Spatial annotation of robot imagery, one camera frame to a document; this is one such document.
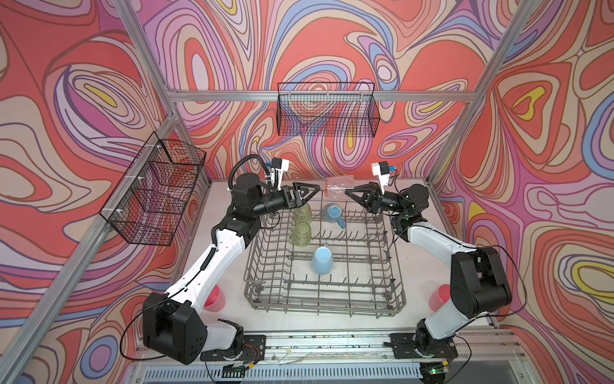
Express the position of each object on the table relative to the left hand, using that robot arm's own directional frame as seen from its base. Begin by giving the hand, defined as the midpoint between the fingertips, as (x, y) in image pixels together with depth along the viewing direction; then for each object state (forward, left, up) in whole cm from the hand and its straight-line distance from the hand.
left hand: (315, 191), depth 66 cm
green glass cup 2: (+3, +5, -29) cm, 30 cm away
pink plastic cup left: (-19, +35, -36) cm, 53 cm away
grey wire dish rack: (-14, -17, -32) cm, 39 cm away
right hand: (+3, -10, -6) cm, 12 cm away
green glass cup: (+11, +5, -26) cm, 28 cm away
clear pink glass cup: (+4, -6, -2) cm, 8 cm away
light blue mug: (-10, -3, -24) cm, 26 cm away
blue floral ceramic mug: (+8, -7, -21) cm, 23 cm away
